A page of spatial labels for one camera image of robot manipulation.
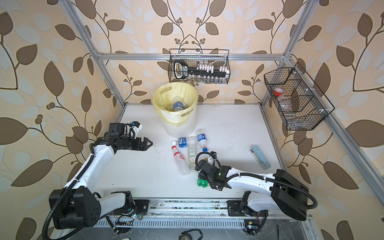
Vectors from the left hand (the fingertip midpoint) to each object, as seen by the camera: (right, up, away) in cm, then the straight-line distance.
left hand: (142, 141), depth 82 cm
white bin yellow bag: (+19, +9, +2) cm, 21 cm away
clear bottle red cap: (+23, -14, +2) cm, 27 cm away
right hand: (+34, -18, +2) cm, 38 cm away
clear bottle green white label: (+27, -9, +5) cm, 29 cm away
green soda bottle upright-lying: (+35, -22, -4) cm, 41 cm away
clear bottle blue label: (+19, +21, +11) cm, 30 cm away
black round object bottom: (+26, -39, -17) cm, 50 cm away
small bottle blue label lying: (+23, -2, +11) cm, 26 cm away
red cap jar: (+75, +27, -2) cm, 80 cm away
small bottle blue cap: (+34, -1, +13) cm, 36 cm away
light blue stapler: (+68, -11, +4) cm, 69 cm away
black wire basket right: (+83, +20, -9) cm, 86 cm away
